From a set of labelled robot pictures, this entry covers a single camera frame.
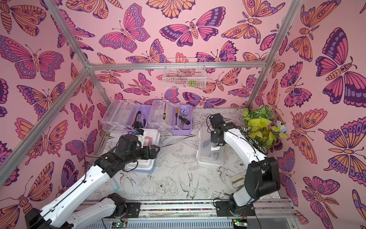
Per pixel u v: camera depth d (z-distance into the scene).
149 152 0.67
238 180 0.83
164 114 1.03
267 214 0.72
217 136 0.60
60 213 0.40
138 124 1.09
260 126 0.80
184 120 1.11
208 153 0.92
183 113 1.16
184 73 0.95
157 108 1.21
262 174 0.45
